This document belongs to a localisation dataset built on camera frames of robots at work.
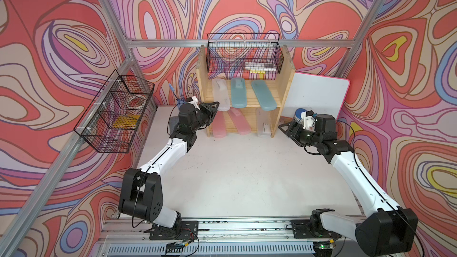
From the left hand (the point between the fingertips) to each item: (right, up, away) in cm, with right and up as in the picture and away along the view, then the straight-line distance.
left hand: (221, 103), depth 78 cm
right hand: (+28, -14, 0) cm, 31 cm away
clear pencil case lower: (+23, -9, +23) cm, 34 cm away
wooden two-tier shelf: (+28, +8, +7) cm, 30 cm away
